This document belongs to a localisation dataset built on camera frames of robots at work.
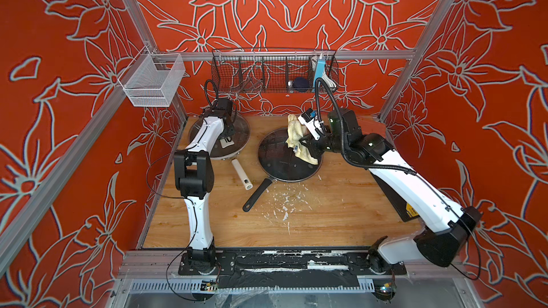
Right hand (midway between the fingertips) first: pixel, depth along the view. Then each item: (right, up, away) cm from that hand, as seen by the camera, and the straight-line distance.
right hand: (296, 138), depth 70 cm
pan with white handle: (-22, -14, +17) cm, 31 cm away
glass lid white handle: (-24, 0, +33) cm, 41 cm away
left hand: (-31, +3, +28) cm, 42 cm away
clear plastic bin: (-62, +26, +23) cm, 71 cm away
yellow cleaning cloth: (-1, +3, -2) cm, 3 cm away
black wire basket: (-10, +33, +31) cm, 46 cm away
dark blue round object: (+6, +26, +30) cm, 40 cm away
